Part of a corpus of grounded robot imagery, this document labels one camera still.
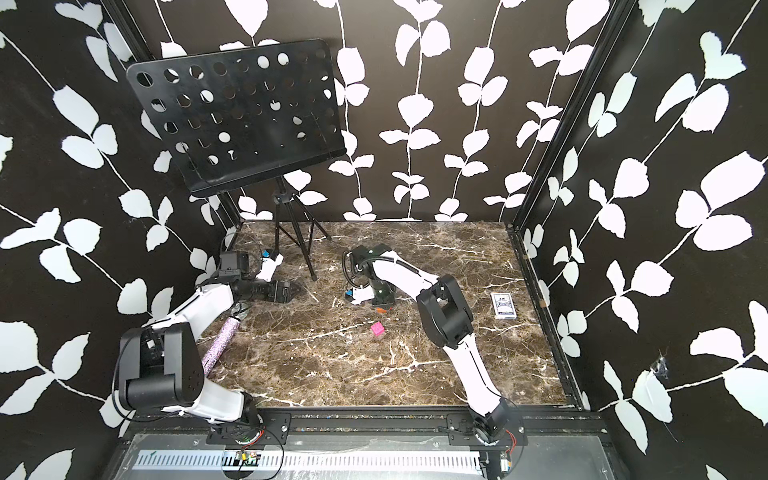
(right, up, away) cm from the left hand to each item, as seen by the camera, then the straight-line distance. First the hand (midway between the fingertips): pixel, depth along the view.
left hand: (287, 282), depth 91 cm
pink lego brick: (+28, -14, -1) cm, 31 cm away
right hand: (+31, -5, +5) cm, 32 cm away
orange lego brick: (+29, -10, +4) cm, 31 cm away
